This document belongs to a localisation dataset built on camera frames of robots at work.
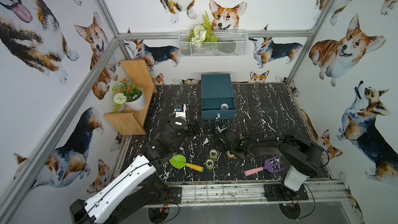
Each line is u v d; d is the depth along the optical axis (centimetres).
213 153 87
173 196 73
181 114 62
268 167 82
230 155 84
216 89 89
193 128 65
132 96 93
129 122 82
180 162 84
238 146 69
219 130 84
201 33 79
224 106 88
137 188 59
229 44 93
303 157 46
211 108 87
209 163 84
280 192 67
